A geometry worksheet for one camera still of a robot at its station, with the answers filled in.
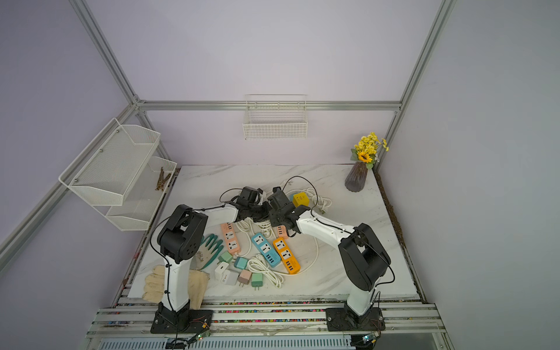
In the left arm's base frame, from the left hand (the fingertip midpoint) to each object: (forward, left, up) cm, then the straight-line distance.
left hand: (275, 216), depth 99 cm
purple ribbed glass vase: (+18, -39, +7) cm, 44 cm away
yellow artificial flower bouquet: (+17, -39, +25) cm, 50 cm away
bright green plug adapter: (-28, +6, -1) cm, 29 cm away
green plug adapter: (-19, +20, 0) cm, 28 cm away
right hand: (-4, -2, +7) cm, 8 cm away
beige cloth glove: (-30, +44, -1) cm, 54 cm away
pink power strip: (-9, -3, +1) cm, 9 cm away
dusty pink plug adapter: (-28, +11, 0) cm, 30 cm away
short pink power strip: (-11, +19, 0) cm, 22 cm away
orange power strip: (-22, -7, +1) cm, 23 cm away
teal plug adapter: (-22, +13, 0) cm, 25 cm away
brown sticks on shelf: (+12, +52, +12) cm, 55 cm away
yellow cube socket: (+5, -12, +7) cm, 15 cm away
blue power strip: (-17, +3, +1) cm, 17 cm away
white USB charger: (-27, +20, +4) cm, 34 cm away
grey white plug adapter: (-29, +16, +4) cm, 33 cm away
